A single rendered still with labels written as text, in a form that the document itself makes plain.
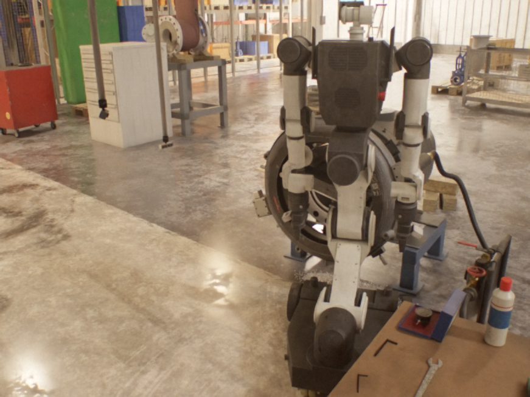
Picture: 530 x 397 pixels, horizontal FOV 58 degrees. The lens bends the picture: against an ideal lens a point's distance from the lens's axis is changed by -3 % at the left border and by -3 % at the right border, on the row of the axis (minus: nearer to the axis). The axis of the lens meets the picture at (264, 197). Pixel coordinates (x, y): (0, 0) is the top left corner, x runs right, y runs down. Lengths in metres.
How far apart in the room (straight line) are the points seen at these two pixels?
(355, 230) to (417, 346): 0.62
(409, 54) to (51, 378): 1.95
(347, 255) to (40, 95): 5.78
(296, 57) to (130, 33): 7.90
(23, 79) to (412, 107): 5.94
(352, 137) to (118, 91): 4.36
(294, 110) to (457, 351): 1.00
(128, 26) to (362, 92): 8.08
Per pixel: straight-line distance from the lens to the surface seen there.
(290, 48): 1.81
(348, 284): 2.14
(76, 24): 9.25
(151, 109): 6.15
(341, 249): 2.14
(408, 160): 1.90
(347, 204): 2.04
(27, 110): 7.20
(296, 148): 1.94
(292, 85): 1.87
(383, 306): 2.37
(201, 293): 2.81
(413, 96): 1.82
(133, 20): 9.63
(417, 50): 1.75
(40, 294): 3.07
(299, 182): 2.02
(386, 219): 2.36
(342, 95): 1.71
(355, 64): 1.67
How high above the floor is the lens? 1.46
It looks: 21 degrees down
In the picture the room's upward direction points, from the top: 1 degrees counter-clockwise
